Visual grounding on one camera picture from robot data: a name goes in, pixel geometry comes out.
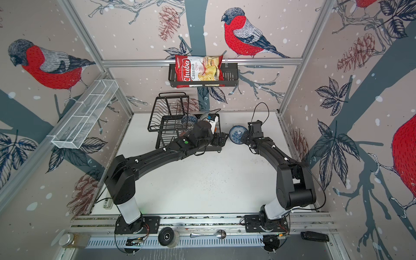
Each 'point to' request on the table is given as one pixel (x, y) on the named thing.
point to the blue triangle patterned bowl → (189, 120)
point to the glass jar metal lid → (66, 239)
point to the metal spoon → (220, 234)
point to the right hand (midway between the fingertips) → (244, 135)
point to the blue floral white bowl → (235, 134)
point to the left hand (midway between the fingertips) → (225, 131)
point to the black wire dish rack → (169, 117)
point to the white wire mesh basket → (85, 113)
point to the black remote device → (314, 236)
